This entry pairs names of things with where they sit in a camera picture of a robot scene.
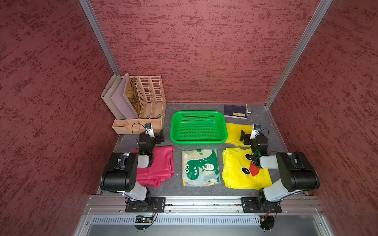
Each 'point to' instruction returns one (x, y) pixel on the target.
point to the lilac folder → (118, 98)
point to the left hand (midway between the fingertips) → (155, 132)
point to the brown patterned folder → (133, 96)
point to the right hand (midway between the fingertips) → (247, 131)
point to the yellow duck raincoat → (239, 171)
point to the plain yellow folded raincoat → (234, 132)
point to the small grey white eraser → (248, 109)
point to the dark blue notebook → (235, 111)
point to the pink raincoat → (162, 167)
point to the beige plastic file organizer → (151, 96)
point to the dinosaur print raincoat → (200, 167)
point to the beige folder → (107, 96)
